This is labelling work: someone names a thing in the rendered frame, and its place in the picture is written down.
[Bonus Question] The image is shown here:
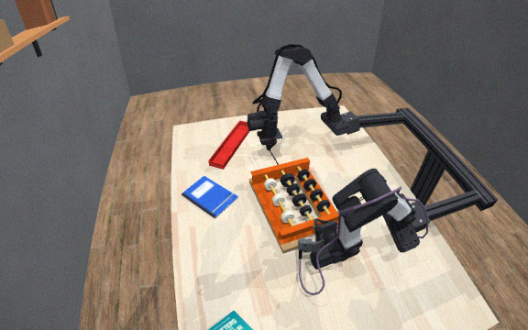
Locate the teal paperback book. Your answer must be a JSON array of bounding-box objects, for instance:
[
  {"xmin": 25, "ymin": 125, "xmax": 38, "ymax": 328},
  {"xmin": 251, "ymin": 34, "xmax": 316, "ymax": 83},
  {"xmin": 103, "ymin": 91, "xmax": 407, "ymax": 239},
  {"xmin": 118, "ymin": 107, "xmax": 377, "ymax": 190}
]
[{"xmin": 208, "ymin": 311, "xmax": 253, "ymax": 330}]

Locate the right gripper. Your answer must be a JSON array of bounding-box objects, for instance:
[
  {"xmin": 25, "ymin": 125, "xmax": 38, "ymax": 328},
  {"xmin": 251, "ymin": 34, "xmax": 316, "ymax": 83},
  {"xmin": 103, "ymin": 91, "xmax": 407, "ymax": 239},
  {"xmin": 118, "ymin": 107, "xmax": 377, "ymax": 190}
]
[{"xmin": 257, "ymin": 127, "xmax": 282, "ymax": 150}]

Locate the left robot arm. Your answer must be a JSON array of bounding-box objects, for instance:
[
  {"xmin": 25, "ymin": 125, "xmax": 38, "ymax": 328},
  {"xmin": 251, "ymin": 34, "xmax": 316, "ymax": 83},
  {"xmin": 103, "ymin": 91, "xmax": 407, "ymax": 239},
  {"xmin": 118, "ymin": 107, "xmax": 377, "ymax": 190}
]
[{"xmin": 318, "ymin": 168, "xmax": 420, "ymax": 268}]

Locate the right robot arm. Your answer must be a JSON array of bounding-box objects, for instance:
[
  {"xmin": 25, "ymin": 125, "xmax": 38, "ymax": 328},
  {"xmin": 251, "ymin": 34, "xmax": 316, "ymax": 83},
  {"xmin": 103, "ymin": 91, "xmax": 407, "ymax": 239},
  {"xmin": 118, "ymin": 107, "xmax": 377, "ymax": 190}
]
[{"xmin": 247, "ymin": 46, "xmax": 349, "ymax": 132}]

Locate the blue notebook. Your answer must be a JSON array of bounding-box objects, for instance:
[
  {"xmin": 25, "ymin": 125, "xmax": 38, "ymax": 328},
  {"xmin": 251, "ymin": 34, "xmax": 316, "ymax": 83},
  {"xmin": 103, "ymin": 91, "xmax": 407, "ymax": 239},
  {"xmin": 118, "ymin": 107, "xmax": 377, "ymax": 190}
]
[{"xmin": 181, "ymin": 176, "xmax": 238, "ymax": 219}]

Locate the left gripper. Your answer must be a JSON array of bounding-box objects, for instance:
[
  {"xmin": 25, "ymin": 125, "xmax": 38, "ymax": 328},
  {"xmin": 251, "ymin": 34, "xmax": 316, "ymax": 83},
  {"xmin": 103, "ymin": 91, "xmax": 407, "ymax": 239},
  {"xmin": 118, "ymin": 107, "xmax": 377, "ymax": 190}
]
[{"xmin": 302, "ymin": 218, "xmax": 337, "ymax": 253}]

